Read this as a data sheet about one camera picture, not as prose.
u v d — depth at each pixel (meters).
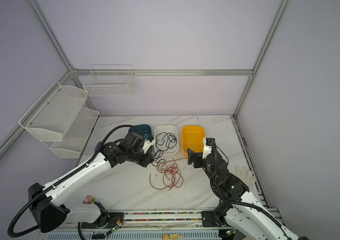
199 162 0.62
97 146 1.01
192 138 1.09
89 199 0.77
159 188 0.84
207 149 0.60
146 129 1.08
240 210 0.46
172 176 0.88
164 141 1.04
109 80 0.96
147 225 0.73
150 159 0.65
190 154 0.61
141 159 0.65
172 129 1.07
